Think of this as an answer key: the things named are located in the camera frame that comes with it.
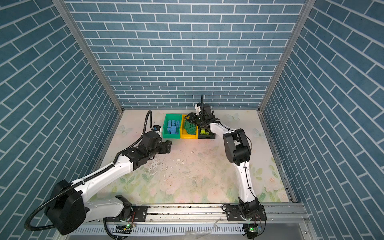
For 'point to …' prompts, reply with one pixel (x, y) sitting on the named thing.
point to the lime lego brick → (203, 131)
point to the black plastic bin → (211, 135)
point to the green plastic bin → (172, 117)
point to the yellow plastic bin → (184, 134)
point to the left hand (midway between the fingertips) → (166, 141)
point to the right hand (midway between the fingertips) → (186, 116)
